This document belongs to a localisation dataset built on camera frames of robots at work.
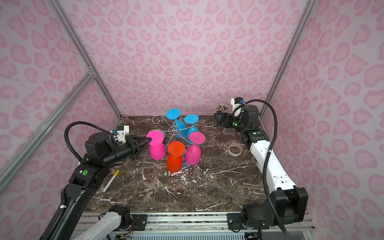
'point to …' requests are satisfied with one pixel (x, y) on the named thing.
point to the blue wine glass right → (191, 119)
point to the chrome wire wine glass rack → (172, 129)
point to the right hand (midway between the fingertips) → (221, 113)
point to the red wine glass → (176, 150)
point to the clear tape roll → (235, 154)
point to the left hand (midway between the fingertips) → (151, 137)
